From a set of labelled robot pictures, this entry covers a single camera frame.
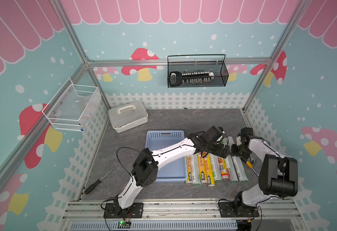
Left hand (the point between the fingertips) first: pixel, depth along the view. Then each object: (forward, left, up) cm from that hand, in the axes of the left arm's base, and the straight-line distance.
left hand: (221, 152), depth 78 cm
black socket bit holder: (+41, +25, +19) cm, 52 cm away
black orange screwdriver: (-13, +71, -15) cm, 74 cm away
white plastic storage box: (+28, +59, -3) cm, 66 cm away
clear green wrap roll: (-9, +13, -11) cm, 20 cm away
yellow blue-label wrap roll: (-6, +5, -12) cm, 15 cm away
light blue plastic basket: (-5, +25, -14) cm, 29 cm away
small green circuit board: (-32, +51, -18) cm, 63 cm away
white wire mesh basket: (+19, +85, +13) cm, 88 cm away
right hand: (+7, -14, -12) cm, 20 cm away
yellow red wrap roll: (-5, +17, -12) cm, 22 cm away
